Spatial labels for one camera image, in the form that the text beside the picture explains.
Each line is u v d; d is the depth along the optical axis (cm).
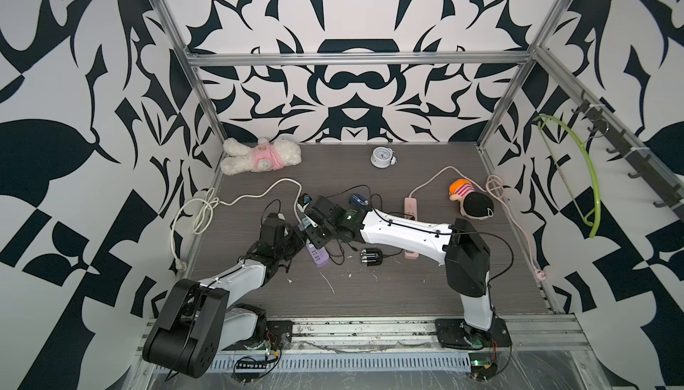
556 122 80
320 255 86
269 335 73
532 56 89
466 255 47
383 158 111
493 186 110
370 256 87
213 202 101
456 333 74
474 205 94
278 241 70
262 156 105
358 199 99
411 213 96
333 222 62
